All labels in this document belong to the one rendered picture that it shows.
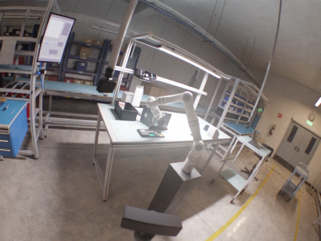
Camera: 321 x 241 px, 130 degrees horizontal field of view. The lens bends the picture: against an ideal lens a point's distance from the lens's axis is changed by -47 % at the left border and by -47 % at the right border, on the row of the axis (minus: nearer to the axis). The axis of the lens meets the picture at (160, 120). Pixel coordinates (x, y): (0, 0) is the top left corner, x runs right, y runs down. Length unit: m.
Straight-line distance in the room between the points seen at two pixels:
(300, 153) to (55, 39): 8.24
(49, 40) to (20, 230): 1.93
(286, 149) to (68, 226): 7.72
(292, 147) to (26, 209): 8.29
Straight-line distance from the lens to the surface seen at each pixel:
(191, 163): 1.28
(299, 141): 7.52
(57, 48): 1.65
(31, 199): 2.02
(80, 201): 1.91
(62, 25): 1.61
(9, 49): 2.03
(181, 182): 1.27
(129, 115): 1.55
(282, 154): 7.59
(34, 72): 1.91
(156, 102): 1.17
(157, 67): 6.05
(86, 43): 4.71
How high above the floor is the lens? 1.60
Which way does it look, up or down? 19 degrees down
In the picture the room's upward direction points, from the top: 19 degrees clockwise
